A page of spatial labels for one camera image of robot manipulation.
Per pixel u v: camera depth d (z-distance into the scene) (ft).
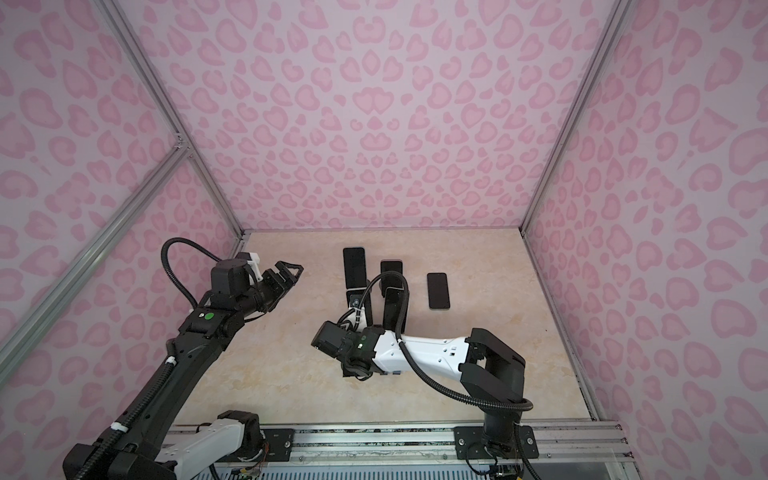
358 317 2.30
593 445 2.40
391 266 3.04
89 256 2.06
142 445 1.30
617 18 2.28
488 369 1.45
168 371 1.49
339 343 1.97
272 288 2.22
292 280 2.26
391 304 2.97
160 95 2.69
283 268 2.27
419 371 1.48
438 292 3.50
